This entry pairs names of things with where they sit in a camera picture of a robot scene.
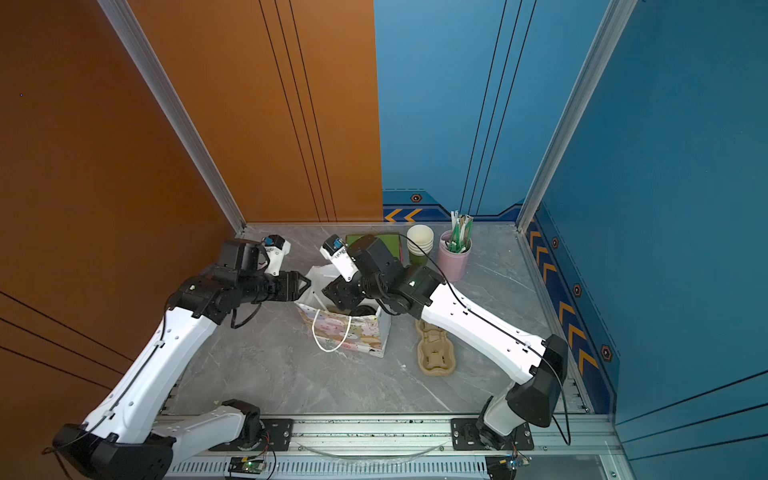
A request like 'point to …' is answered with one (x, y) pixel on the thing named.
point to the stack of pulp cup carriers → (436, 351)
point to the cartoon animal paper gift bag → (360, 328)
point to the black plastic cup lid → (363, 310)
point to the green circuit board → (242, 464)
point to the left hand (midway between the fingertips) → (303, 277)
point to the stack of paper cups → (419, 243)
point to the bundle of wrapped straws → (461, 232)
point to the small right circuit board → (515, 461)
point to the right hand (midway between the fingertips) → (337, 280)
